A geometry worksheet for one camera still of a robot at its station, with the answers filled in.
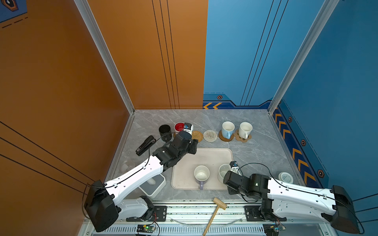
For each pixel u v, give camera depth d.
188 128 0.67
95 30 0.76
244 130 0.96
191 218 0.73
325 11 0.71
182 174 0.87
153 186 0.78
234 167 0.70
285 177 0.79
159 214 0.74
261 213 0.66
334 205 0.41
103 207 0.38
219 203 0.76
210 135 1.04
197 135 1.05
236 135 1.03
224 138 1.01
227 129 0.95
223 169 0.79
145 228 0.71
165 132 1.02
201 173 0.87
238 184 0.57
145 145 0.96
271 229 0.70
